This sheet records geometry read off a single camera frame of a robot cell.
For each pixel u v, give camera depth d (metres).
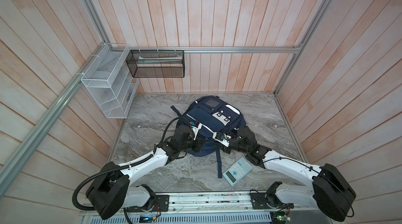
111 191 0.41
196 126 0.73
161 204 0.73
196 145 0.72
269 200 0.66
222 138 0.67
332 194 0.41
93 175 0.40
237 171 0.82
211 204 0.74
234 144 0.70
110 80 0.69
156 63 1.03
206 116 0.94
